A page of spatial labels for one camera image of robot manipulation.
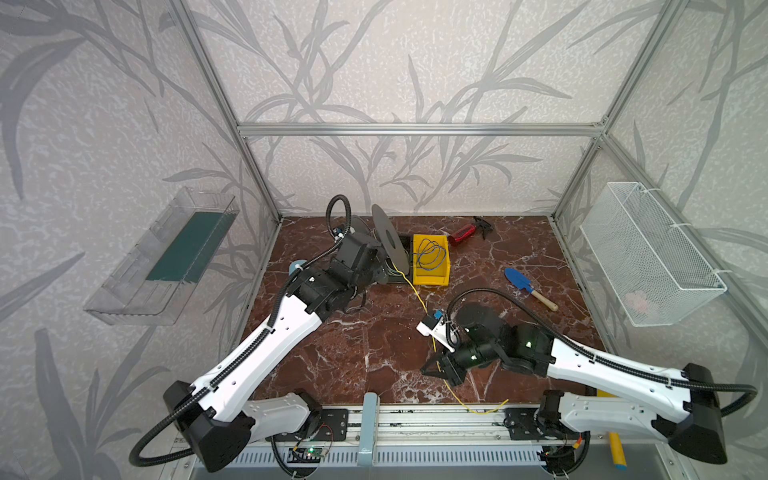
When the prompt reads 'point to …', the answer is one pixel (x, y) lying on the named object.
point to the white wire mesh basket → (654, 275)
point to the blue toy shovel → (522, 281)
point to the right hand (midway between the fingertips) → (423, 362)
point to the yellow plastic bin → (439, 276)
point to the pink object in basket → (638, 300)
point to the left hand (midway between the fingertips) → (384, 253)
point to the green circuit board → (314, 452)
